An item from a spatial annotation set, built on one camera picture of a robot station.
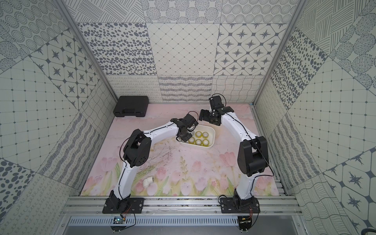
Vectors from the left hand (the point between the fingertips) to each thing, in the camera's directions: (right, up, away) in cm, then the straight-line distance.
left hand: (185, 132), depth 99 cm
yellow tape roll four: (+9, -7, -1) cm, 11 cm away
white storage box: (+17, +2, 0) cm, 17 cm away
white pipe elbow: (-20, -25, -19) cm, 37 cm away
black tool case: (-42, +20, +21) cm, 51 cm away
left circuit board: (-32, -41, -27) cm, 59 cm away
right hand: (+14, +9, -7) cm, 18 cm away
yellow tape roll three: (+14, -7, -1) cm, 15 cm away
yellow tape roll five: (+9, -2, +2) cm, 10 cm away
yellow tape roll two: (+4, -5, -1) cm, 7 cm away
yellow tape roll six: (+14, -2, +2) cm, 14 cm away
